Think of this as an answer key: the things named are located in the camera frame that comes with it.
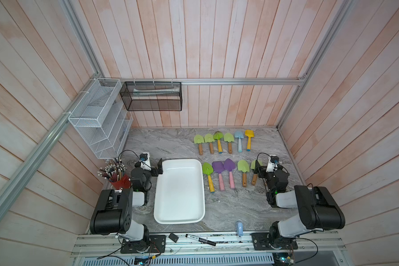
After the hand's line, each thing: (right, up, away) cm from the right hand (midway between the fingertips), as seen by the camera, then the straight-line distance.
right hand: (265, 159), depth 91 cm
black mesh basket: (-68, +40, +13) cm, 79 cm away
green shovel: (-16, +13, +23) cm, 31 cm away
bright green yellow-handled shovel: (-24, +14, +22) cm, 35 cm away
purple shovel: (-18, -4, +10) cm, 21 cm away
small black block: (-50, -35, -15) cm, 63 cm away
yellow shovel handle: (-32, -6, +4) cm, 33 cm away
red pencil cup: (-78, -5, -13) cm, 80 cm away
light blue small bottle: (-18, -31, -15) cm, 39 cm away
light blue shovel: (-8, +16, +24) cm, 30 cm away
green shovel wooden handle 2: (-30, +13, +23) cm, 40 cm away
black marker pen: (-36, -36, -17) cm, 53 cm away
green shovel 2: (-10, -5, +7) cm, 13 cm away
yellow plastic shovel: (-1, +16, +24) cm, 29 cm away
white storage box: (-48, -18, -5) cm, 52 cm away
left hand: (-63, 0, 0) cm, 63 cm away
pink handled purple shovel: (-26, -5, +7) cm, 27 cm away
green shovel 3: (-8, -8, -5) cm, 12 cm away
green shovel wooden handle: (-37, +12, +20) cm, 44 cm away
